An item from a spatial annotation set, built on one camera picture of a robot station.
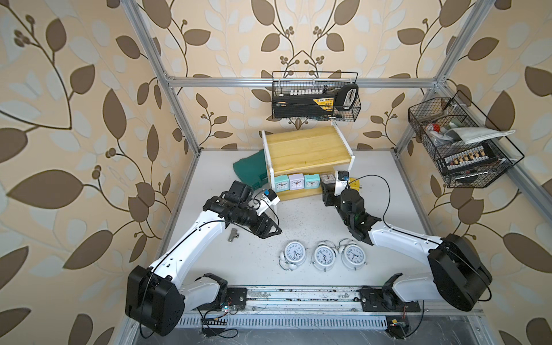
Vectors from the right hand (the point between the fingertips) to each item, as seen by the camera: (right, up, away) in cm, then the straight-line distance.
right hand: (329, 182), depth 86 cm
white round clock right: (+8, -27, -5) cm, 29 cm away
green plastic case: (-35, +5, +23) cm, 42 cm away
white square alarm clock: (-14, +1, -3) cm, 14 cm away
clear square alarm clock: (-1, +1, 0) cm, 1 cm away
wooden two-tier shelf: (-9, +12, -10) cm, 18 cm away
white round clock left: (-15, -27, -5) cm, 32 cm away
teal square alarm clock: (-19, 0, -3) cm, 19 cm away
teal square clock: (-7, +1, -2) cm, 7 cm away
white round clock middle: (-3, -28, -5) cm, 28 cm away
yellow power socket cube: (+15, -2, +13) cm, 20 cm away
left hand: (-22, -15, -11) cm, 29 cm away
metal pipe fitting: (-40, -22, +3) cm, 46 cm away
